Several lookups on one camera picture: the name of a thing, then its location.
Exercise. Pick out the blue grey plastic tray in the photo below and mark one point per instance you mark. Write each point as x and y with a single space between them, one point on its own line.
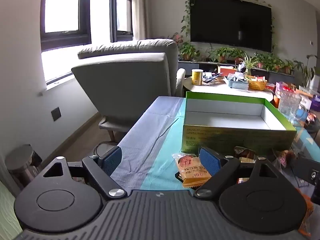
237 86

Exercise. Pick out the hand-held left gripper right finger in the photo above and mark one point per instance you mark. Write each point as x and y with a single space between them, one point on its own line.
210 161

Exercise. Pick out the black framed window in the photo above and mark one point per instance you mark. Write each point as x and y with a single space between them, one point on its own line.
85 30

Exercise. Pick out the tall leafy plant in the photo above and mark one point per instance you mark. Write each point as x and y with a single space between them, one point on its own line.
306 72

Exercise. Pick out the grey armchair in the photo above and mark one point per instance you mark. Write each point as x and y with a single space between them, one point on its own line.
120 80

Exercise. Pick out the dark television cabinet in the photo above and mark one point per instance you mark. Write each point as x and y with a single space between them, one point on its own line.
185 66

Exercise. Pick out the clear glass mug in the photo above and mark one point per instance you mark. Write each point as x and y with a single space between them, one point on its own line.
288 105

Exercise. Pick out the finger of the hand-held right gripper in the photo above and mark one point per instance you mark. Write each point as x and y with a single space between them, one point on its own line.
307 170

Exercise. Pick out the beige curtain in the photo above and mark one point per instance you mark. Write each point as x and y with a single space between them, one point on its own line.
140 10

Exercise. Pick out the orange woven basket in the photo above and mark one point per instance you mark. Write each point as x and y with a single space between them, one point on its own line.
257 85

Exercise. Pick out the spider plant in vase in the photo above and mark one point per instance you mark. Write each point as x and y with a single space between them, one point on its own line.
250 63

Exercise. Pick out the green ivy vine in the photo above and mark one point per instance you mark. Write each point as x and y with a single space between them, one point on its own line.
186 12

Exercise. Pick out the black wall television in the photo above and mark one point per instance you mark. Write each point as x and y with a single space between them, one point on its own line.
230 22

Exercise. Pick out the yellow can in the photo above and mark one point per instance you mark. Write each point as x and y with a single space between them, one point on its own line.
197 77

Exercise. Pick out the orange box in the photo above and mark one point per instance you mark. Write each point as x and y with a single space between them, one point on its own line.
226 70

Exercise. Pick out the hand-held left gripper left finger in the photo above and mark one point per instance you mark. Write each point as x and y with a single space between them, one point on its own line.
112 161

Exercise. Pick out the large orange snack packet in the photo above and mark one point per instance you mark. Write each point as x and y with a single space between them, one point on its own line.
306 220

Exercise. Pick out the dark round bin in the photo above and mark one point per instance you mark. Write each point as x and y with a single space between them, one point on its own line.
20 160

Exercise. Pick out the round white table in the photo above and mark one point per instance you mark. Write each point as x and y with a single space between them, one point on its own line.
215 87

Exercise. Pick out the red flower plant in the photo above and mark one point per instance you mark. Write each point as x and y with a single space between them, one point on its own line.
177 38

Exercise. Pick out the orange pastry packet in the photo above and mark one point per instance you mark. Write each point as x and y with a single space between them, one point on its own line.
190 172

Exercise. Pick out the green potted plant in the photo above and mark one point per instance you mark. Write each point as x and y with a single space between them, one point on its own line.
187 51
272 61
225 52

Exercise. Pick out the clear packet brown pastry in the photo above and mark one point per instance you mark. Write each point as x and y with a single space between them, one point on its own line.
246 152

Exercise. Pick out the clear packet red snack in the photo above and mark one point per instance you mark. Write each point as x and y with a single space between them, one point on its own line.
283 157

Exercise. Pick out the white air purifier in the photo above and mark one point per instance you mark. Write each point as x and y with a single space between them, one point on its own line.
315 82

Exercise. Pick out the pile of boxes and bags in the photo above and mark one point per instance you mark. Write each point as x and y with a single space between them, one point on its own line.
287 86

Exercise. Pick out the dark wall socket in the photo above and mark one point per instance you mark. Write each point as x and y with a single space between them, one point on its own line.
56 114

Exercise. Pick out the green cardboard box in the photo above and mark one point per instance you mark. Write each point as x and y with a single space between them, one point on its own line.
200 135

